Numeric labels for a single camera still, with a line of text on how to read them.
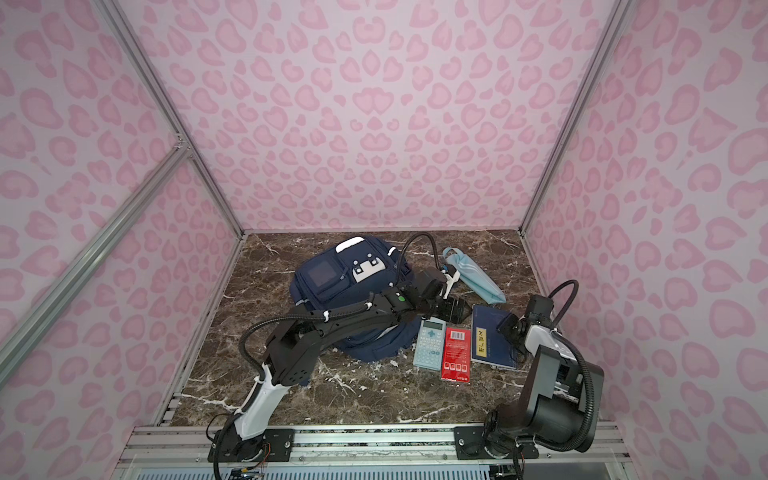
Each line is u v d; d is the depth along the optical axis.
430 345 0.88
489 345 0.88
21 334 0.51
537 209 1.13
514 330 0.82
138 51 0.75
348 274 0.98
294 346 0.54
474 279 0.98
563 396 0.46
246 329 0.95
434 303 0.74
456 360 0.92
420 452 0.72
